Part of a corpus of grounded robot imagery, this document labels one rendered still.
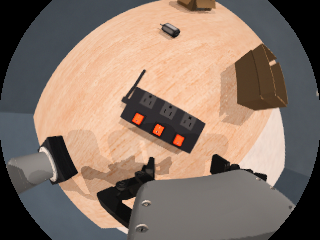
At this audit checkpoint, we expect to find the black power strip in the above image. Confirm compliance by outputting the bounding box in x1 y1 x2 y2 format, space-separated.
120 69 206 154

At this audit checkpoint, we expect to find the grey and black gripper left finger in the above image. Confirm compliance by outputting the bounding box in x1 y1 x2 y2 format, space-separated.
97 157 155 229

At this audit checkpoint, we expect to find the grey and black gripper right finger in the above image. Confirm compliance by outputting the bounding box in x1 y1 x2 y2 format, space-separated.
210 154 267 181

